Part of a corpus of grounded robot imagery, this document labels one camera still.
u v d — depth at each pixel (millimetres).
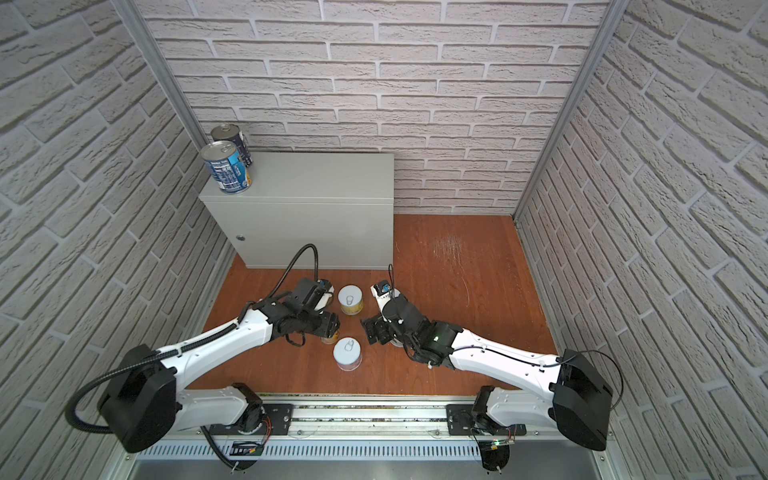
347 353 800
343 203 811
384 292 668
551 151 972
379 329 674
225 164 704
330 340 840
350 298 897
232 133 773
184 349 450
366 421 744
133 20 708
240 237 899
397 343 852
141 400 401
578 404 403
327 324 757
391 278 1029
